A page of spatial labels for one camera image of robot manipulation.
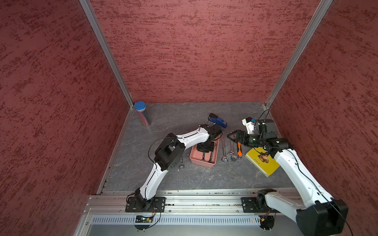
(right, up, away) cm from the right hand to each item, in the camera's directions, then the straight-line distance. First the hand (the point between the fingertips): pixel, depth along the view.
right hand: (232, 140), depth 77 cm
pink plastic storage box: (-12, -14, +13) cm, 23 cm away
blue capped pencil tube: (-56, +20, +17) cm, 61 cm away
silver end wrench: (-28, -17, +11) cm, 34 cm away
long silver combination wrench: (-1, -15, +16) cm, 22 cm away
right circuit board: (+17, -42, -3) cm, 45 cm away
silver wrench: (-9, -13, +13) cm, 21 cm away
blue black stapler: (-2, +10, +31) cm, 32 cm away
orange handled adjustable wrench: (+9, -9, +17) cm, 21 cm away
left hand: (-13, -11, +16) cm, 23 cm away
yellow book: (+21, -14, +10) cm, 27 cm away
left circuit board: (-47, -39, -5) cm, 61 cm away
